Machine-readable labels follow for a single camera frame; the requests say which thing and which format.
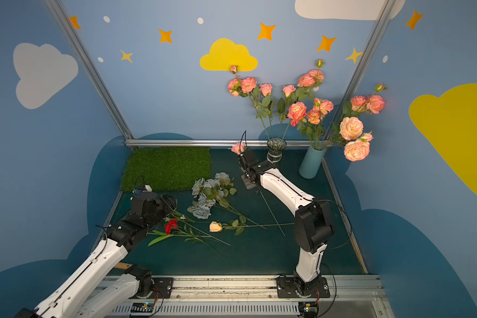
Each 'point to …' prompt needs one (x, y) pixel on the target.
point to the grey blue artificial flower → (212, 193)
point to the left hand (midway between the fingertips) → (172, 197)
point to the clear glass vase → (275, 146)
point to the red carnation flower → (177, 226)
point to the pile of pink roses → (238, 149)
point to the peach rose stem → (217, 227)
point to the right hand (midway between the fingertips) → (257, 175)
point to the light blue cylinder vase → (311, 163)
